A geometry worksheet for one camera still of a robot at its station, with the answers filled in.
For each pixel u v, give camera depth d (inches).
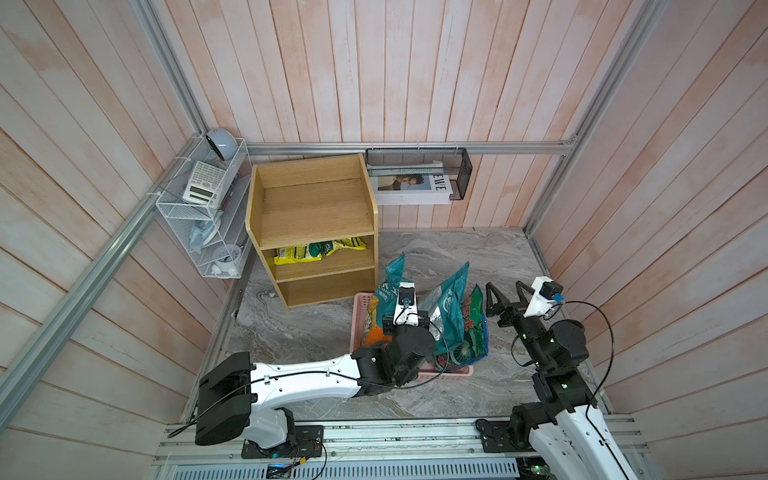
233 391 15.7
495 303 25.9
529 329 24.4
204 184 30.0
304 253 34.5
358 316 34.7
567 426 20.1
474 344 28.5
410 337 21.1
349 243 35.2
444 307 29.4
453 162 36.6
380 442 29.3
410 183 37.5
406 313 22.3
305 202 33.2
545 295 23.0
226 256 35.5
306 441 28.6
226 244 30.9
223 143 32.2
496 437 28.8
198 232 32.0
